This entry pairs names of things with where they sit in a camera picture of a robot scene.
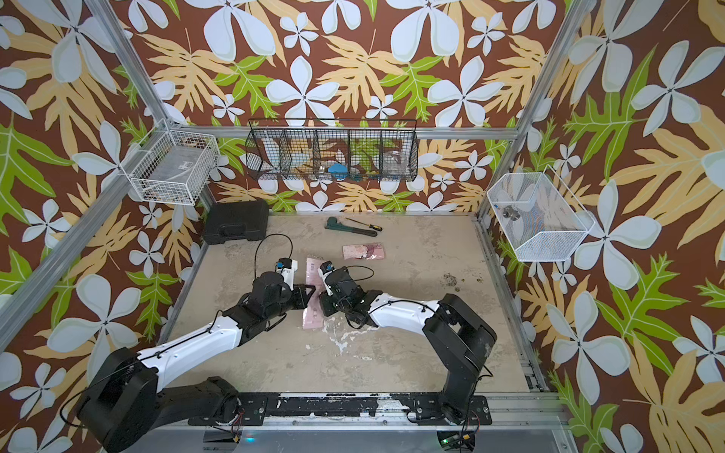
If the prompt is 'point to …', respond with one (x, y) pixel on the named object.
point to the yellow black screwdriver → (376, 227)
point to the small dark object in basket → (510, 212)
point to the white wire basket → (173, 167)
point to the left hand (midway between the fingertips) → (317, 284)
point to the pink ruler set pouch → (313, 318)
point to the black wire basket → (333, 150)
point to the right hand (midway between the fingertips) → (320, 294)
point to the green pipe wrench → (333, 224)
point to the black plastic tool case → (241, 220)
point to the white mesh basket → (539, 217)
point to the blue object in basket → (340, 171)
